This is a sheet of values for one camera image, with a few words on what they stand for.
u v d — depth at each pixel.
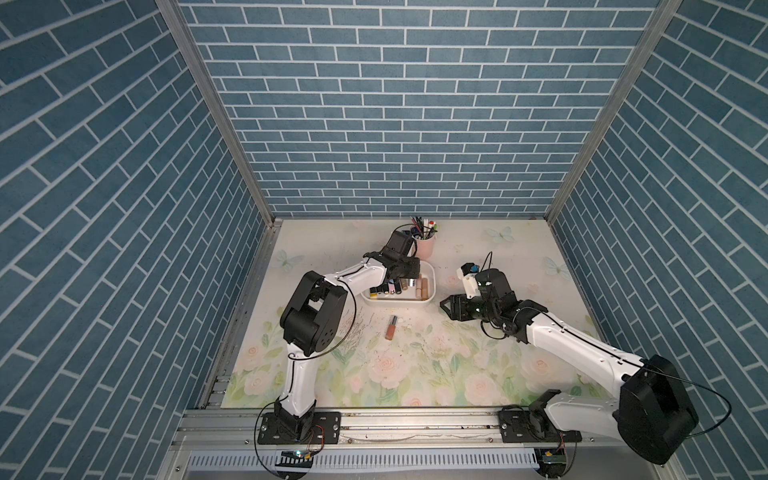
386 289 0.99
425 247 1.03
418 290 0.99
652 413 0.41
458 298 0.74
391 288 0.99
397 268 0.76
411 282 0.95
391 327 0.91
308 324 0.53
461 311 0.73
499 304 0.64
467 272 0.76
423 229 1.05
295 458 0.72
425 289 0.99
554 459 0.73
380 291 0.99
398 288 0.99
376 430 0.75
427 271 0.99
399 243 0.77
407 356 0.87
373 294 0.98
